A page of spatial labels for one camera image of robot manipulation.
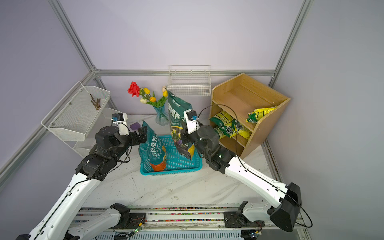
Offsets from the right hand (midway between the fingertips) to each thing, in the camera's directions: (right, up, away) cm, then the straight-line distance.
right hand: (183, 122), depth 67 cm
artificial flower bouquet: (-24, +16, +22) cm, 36 cm away
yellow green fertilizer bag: (+30, -2, +19) cm, 36 cm away
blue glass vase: (-20, +5, +43) cm, 48 cm away
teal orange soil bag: (-16, -14, +10) cm, 24 cm away
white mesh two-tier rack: (-59, +4, +14) cm, 60 cm away
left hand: (-21, -2, +2) cm, 22 cm away
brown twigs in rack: (-51, +12, +17) cm, 55 cm away
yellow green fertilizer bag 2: (+23, +4, +26) cm, 35 cm away
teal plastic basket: (-7, -24, +29) cm, 38 cm away
